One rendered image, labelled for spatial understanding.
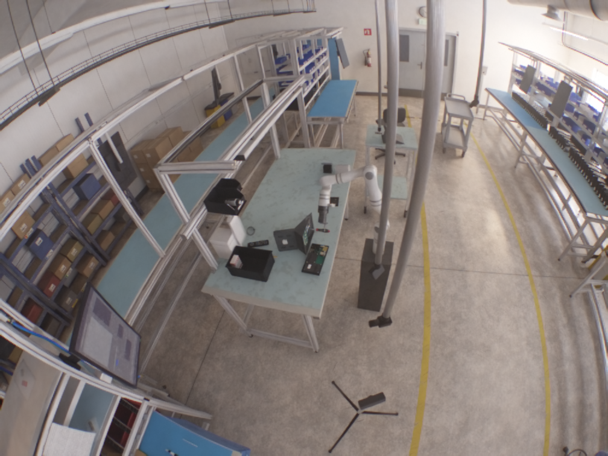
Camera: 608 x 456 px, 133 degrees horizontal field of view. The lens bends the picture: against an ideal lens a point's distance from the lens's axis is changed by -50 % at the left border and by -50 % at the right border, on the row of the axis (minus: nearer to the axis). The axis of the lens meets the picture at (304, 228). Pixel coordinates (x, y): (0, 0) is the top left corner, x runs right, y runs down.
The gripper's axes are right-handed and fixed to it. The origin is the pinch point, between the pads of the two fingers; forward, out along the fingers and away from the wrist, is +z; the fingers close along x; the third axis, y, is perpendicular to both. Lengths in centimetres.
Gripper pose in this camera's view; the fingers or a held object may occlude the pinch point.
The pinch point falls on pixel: (324, 231)
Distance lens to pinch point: 182.3
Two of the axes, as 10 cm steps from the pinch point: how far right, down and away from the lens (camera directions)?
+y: -9.5, -1.2, 2.8
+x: -2.9, 1.0, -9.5
